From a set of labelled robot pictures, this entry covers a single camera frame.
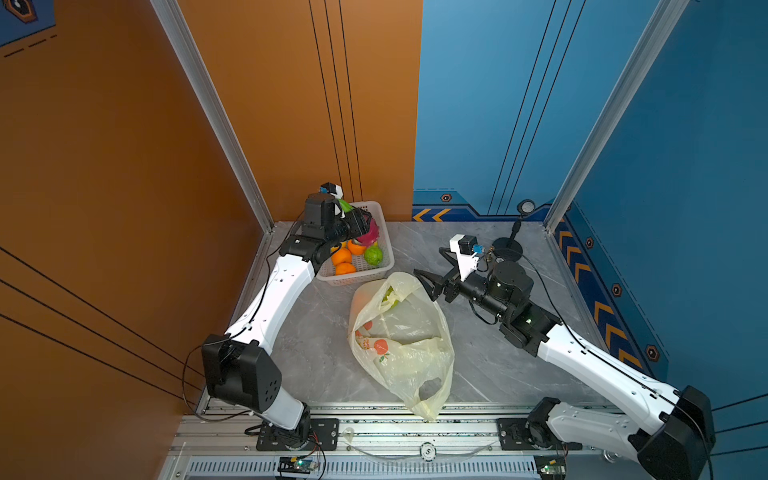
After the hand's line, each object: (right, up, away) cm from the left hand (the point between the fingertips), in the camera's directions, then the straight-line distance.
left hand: (364, 213), depth 80 cm
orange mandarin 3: (-9, -16, +18) cm, 26 cm away
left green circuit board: (-16, -61, -9) cm, 64 cm away
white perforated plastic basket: (+6, -12, +18) cm, 23 cm away
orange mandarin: (-6, -10, +25) cm, 28 cm away
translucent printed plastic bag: (+10, -37, +11) cm, 40 cm away
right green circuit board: (+46, -62, -9) cm, 78 cm away
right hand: (+17, -12, -12) cm, 24 cm away
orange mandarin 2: (-10, -12, +22) cm, 27 cm away
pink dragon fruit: (+2, -6, -3) cm, 7 cm away
